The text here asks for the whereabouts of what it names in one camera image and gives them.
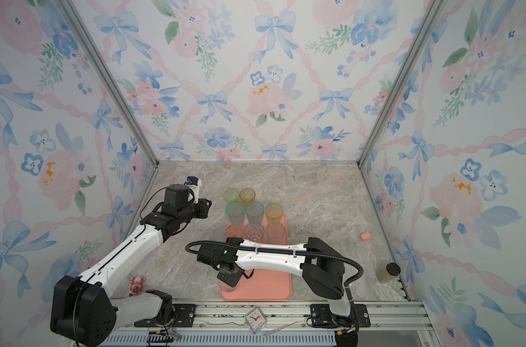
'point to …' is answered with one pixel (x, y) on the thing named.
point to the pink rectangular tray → (264, 285)
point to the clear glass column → (253, 231)
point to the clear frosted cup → (231, 280)
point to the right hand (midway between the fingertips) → (232, 271)
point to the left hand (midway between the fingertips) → (209, 200)
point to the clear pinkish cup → (275, 233)
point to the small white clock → (256, 319)
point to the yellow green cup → (274, 212)
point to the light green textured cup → (231, 194)
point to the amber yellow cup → (246, 194)
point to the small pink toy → (365, 236)
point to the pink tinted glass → (234, 230)
